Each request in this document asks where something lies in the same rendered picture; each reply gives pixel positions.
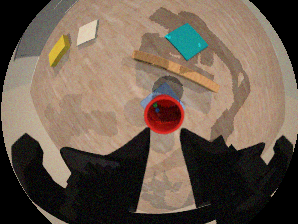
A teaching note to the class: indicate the yellow rectangular block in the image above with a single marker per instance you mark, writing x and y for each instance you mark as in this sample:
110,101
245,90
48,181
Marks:
58,50

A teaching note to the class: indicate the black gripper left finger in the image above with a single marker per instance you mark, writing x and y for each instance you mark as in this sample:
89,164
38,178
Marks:
124,167

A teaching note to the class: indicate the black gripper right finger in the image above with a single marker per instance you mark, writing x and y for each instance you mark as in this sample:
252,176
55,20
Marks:
210,166

